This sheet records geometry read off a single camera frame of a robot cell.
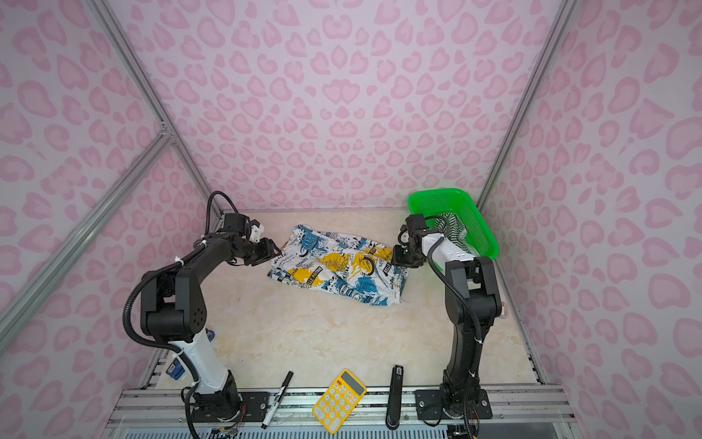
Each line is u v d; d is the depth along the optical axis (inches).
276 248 36.5
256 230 35.8
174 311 19.8
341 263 38.5
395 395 28.2
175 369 30.5
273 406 28.7
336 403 28.5
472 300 20.7
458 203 44.7
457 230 39.6
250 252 32.4
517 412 28.4
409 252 33.2
